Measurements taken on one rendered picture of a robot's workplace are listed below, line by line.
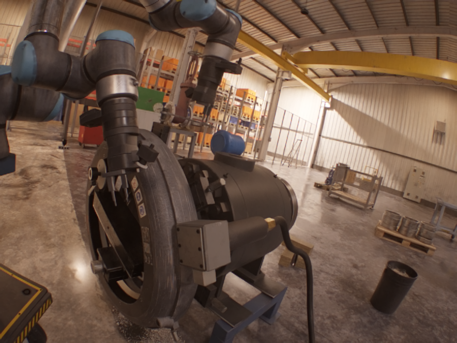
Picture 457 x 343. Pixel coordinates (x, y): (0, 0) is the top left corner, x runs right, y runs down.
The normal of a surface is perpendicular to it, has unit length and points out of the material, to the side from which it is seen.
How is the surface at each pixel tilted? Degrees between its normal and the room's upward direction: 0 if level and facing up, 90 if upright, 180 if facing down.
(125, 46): 66
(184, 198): 50
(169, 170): 39
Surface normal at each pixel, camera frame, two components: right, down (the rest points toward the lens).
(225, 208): 0.70, -0.43
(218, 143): -0.64, -0.02
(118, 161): -0.05, 0.03
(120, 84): 0.56, -0.08
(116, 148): -0.11, -0.30
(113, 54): 0.35, -0.04
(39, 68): 0.83, 0.50
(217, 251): 0.76, -0.12
